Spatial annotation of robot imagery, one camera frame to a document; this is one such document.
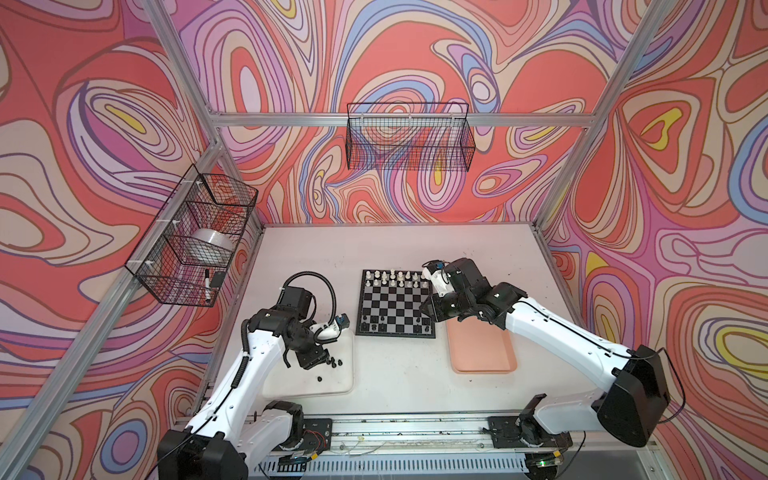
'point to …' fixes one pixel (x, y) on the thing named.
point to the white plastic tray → (324, 379)
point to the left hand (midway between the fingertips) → (321, 343)
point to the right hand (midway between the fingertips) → (426, 314)
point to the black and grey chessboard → (389, 304)
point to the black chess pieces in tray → (331, 362)
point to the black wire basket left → (184, 255)
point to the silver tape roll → (209, 244)
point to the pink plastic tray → (479, 347)
